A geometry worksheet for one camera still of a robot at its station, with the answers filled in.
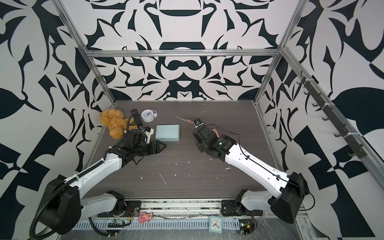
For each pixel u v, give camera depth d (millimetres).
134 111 1122
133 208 738
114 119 981
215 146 509
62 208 398
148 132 774
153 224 713
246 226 711
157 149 744
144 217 699
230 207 744
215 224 688
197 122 651
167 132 968
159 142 770
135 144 674
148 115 1072
